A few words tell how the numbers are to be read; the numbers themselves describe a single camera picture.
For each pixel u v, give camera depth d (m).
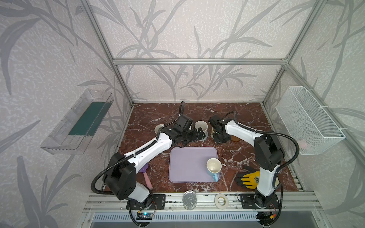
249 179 0.79
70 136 0.63
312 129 0.61
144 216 0.72
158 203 0.74
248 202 0.73
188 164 0.87
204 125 0.94
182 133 0.63
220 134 0.74
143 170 0.83
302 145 0.73
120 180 0.42
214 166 0.84
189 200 0.69
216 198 0.75
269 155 0.50
